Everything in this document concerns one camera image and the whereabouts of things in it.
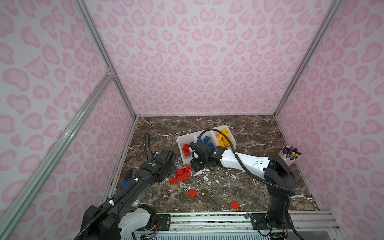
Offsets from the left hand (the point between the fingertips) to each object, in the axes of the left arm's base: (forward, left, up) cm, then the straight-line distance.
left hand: (172, 169), depth 83 cm
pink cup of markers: (+6, -65, +6) cm, 65 cm away
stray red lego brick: (-11, -11, -8) cm, 17 cm away
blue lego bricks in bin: (+24, -21, -6) cm, 32 cm away
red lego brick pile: (-1, -6, -7) cm, 9 cm away
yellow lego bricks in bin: (+20, -31, -4) cm, 37 cm away
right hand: (+3, -13, 0) cm, 13 cm away
